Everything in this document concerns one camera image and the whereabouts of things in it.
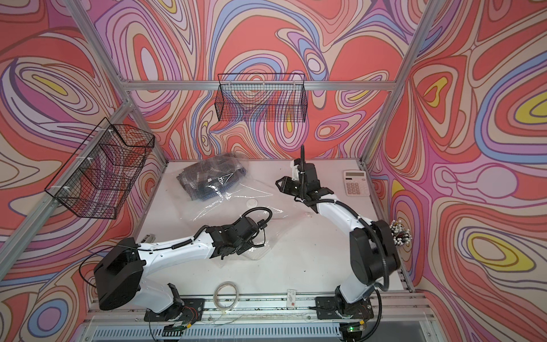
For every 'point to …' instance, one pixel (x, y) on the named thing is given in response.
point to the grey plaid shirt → (206, 179)
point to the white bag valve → (251, 202)
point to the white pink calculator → (356, 182)
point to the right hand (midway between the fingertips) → (279, 187)
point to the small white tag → (291, 298)
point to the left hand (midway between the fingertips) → (248, 235)
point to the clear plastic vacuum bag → (229, 206)
